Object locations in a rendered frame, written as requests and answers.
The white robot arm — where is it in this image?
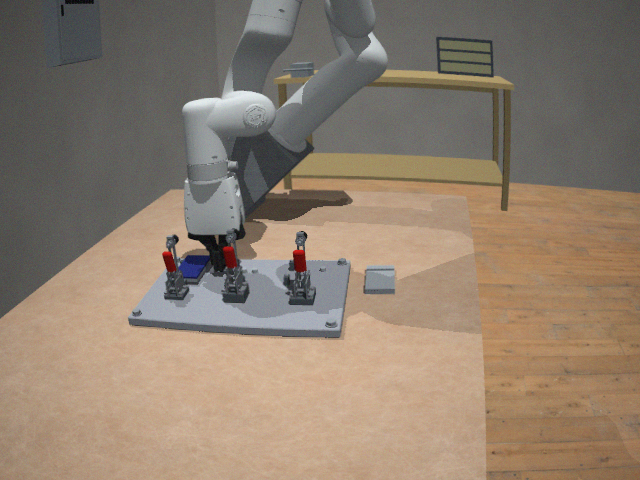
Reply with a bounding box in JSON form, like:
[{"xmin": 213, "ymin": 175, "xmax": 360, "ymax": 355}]
[{"xmin": 182, "ymin": 0, "xmax": 388, "ymax": 181}]

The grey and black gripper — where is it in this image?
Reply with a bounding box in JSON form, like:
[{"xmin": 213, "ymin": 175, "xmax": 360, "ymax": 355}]
[{"xmin": 184, "ymin": 172, "xmax": 246, "ymax": 272}]

